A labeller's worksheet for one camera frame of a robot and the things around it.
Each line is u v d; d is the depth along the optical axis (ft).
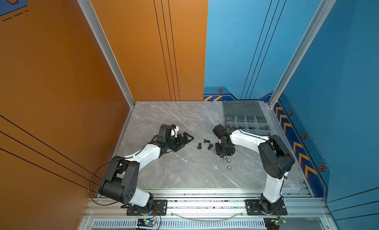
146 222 2.32
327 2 2.31
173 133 2.48
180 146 2.58
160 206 2.46
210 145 3.10
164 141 2.33
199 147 3.08
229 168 2.82
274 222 2.29
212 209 2.48
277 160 1.71
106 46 2.81
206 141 3.18
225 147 2.59
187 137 2.61
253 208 2.38
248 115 3.47
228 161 2.92
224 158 2.93
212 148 3.07
